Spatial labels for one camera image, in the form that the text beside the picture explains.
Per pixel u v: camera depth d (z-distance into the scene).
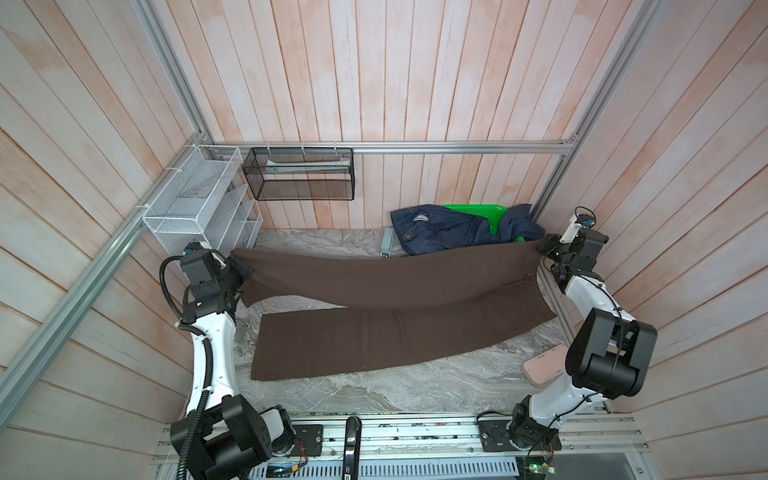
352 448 0.69
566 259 0.70
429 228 1.10
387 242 1.11
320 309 0.98
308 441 0.73
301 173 1.04
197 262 0.55
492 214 1.17
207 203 0.77
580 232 0.71
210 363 0.44
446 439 0.76
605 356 0.47
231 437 0.40
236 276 0.68
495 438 0.73
